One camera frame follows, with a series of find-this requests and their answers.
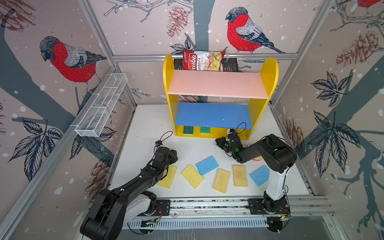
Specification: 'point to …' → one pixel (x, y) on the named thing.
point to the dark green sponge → (188, 130)
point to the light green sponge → (205, 130)
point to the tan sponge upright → (239, 175)
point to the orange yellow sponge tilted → (221, 180)
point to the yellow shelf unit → (215, 103)
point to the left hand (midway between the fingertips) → (175, 149)
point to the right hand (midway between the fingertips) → (214, 139)
